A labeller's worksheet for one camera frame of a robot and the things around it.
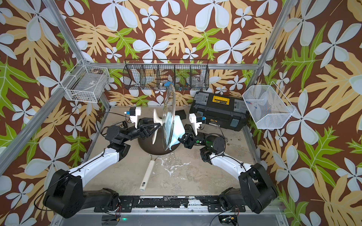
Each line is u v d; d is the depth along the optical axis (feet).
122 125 3.52
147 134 2.02
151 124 2.01
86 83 2.82
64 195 1.34
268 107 2.74
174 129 1.66
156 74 3.24
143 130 1.98
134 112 1.92
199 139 1.92
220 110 3.12
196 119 1.77
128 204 2.42
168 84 3.26
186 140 1.87
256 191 1.37
